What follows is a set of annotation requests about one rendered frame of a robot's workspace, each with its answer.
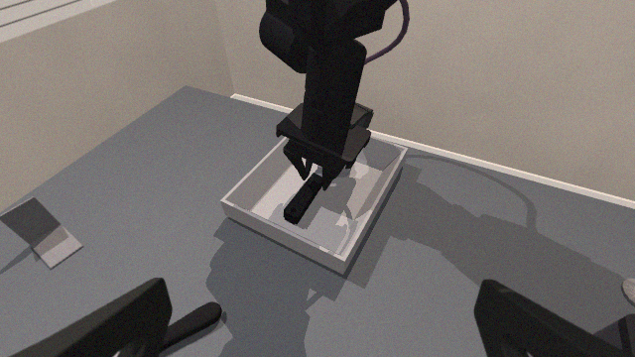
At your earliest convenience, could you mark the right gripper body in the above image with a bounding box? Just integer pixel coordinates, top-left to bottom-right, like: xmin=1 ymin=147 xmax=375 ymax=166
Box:
xmin=276 ymin=92 xmax=373 ymax=174

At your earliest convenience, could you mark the black-handled putty knife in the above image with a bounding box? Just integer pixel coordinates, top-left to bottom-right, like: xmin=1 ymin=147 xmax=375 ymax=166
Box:
xmin=160 ymin=301 xmax=222 ymax=353

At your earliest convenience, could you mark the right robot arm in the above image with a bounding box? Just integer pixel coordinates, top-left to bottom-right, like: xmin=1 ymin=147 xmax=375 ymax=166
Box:
xmin=259 ymin=0 xmax=635 ymax=356

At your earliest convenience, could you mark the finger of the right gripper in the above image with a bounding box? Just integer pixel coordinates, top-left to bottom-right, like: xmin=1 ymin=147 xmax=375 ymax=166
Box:
xmin=322 ymin=165 xmax=345 ymax=190
xmin=283 ymin=142 xmax=313 ymax=180

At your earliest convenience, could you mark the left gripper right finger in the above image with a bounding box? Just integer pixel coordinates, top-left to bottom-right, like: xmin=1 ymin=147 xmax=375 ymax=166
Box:
xmin=474 ymin=280 xmax=635 ymax=357

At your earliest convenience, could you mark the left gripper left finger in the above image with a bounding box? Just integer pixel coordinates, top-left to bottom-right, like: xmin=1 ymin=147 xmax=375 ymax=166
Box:
xmin=9 ymin=278 xmax=173 ymax=357

